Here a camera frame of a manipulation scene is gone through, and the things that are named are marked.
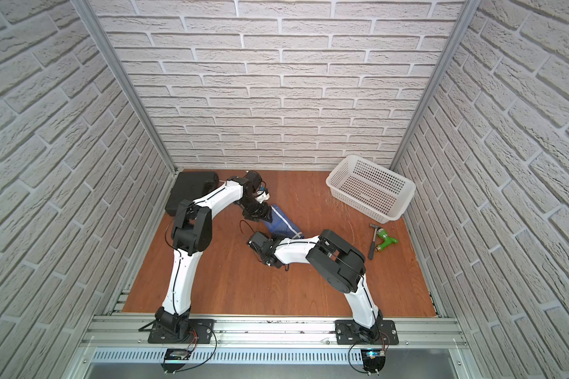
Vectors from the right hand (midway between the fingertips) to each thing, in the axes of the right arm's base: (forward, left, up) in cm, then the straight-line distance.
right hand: (288, 236), depth 96 cm
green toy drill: (-5, -41, 0) cm, 41 cm away
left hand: (+9, +8, +2) cm, 12 cm away
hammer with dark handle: (-7, -34, 0) cm, 35 cm away
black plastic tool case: (+27, +46, +5) cm, 54 cm away
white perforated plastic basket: (+24, -42, -1) cm, 48 cm away
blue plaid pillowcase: (+4, +3, +2) cm, 6 cm away
